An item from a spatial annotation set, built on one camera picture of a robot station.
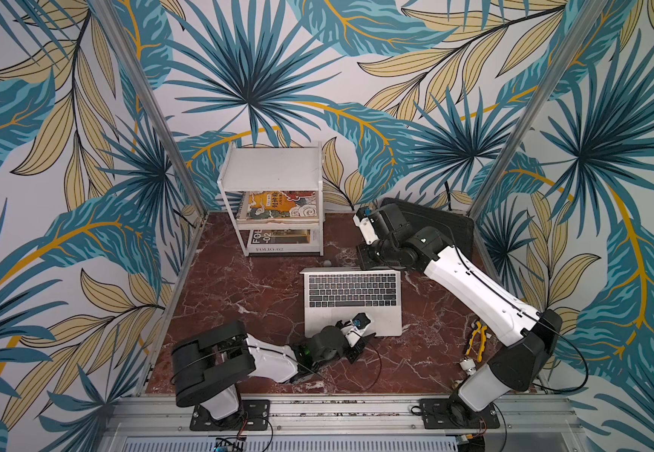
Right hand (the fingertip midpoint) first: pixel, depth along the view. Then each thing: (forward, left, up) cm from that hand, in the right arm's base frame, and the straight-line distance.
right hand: (340, 264), depth 74 cm
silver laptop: (-10, +2, +2) cm, 10 cm away
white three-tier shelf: (+27, +24, +11) cm, 38 cm away
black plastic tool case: (+28, -48, -19) cm, 59 cm away
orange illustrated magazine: (+28, +19, -4) cm, 34 cm away
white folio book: (+24, +18, -19) cm, 35 cm away
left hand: (-12, -8, -17) cm, 22 cm away
